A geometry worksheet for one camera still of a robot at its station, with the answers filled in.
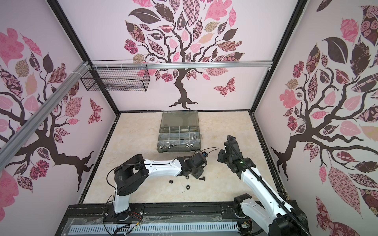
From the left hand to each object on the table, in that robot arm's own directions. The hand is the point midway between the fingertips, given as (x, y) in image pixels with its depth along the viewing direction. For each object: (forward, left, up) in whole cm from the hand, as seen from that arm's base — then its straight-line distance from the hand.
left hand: (198, 171), depth 89 cm
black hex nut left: (-7, +16, +1) cm, 18 cm away
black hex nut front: (-9, +6, +1) cm, 11 cm away
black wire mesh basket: (+52, +53, +34) cm, 81 cm away
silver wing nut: (+16, +26, +2) cm, 30 cm away
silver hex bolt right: (+24, +2, +3) cm, 24 cm away
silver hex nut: (+17, +17, +2) cm, 25 cm away
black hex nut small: (-4, +7, +1) cm, 8 cm away
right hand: (+7, -14, +12) cm, 19 cm away
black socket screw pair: (-6, -2, +2) cm, 6 cm away
